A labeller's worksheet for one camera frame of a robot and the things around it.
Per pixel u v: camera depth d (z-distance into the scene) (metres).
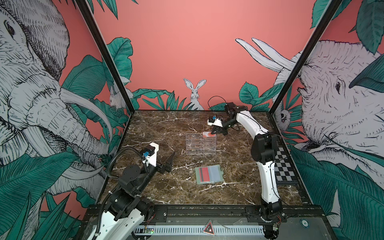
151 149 0.54
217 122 0.84
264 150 0.60
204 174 0.88
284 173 0.86
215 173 0.88
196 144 1.00
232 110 0.77
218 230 0.71
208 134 0.93
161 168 0.56
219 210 0.77
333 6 0.69
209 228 0.70
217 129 0.88
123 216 0.47
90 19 0.73
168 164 0.58
